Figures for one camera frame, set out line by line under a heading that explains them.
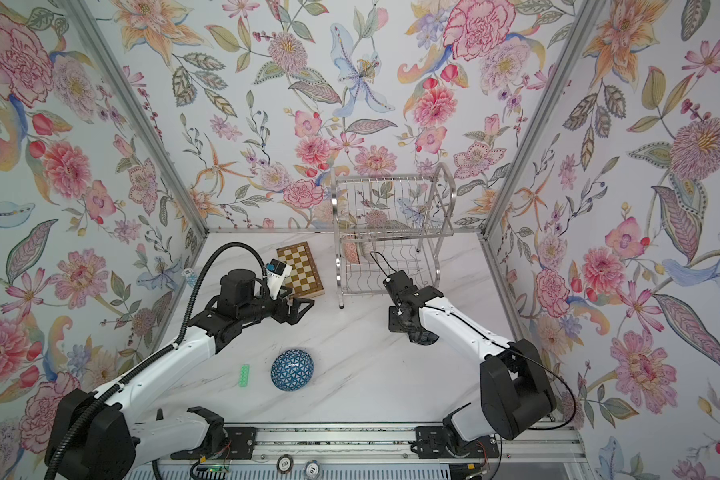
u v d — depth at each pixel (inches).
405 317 24.4
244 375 33.1
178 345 20.3
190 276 39.7
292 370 33.7
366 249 39.7
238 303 24.7
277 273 27.8
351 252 38.6
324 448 29.1
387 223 48.8
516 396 16.7
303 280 40.7
